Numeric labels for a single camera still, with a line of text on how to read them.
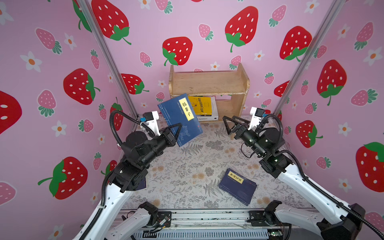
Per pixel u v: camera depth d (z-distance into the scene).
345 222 0.38
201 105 0.90
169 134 0.49
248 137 0.56
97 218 0.38
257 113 0.54
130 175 0.41
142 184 0.84
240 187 0.83
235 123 0.54
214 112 0.89
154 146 0.48
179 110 0.58
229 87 0.76
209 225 0.73
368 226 0.36
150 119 0.50
